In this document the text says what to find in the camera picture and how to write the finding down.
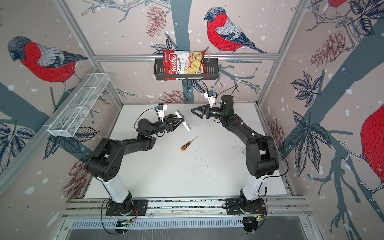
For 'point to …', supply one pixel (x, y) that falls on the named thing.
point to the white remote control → (179, 114)
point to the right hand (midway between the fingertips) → (192, 113)
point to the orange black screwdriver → (185, 146)
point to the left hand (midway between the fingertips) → (182, 120)
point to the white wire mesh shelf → (69, 121)
